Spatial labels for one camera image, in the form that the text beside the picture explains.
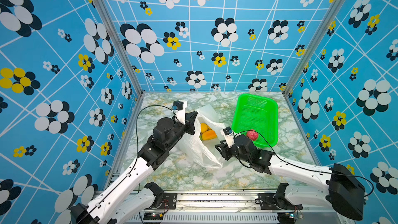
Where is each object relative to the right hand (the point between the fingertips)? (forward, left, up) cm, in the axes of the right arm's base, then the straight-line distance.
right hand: (219, 144), depth 79 cm
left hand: (+5, +10, +21) cm, 24 cm away
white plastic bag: (-8, +8, +7) cm, 13 cm away
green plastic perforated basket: (+30, -30, -13) cm, 45 cm away
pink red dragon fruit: (+9, -20, -6) cm, 23 cm away
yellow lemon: (+12, +7, -4) cm, 15 cm away
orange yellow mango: (+10, +5, -8) cm, 13 cm away
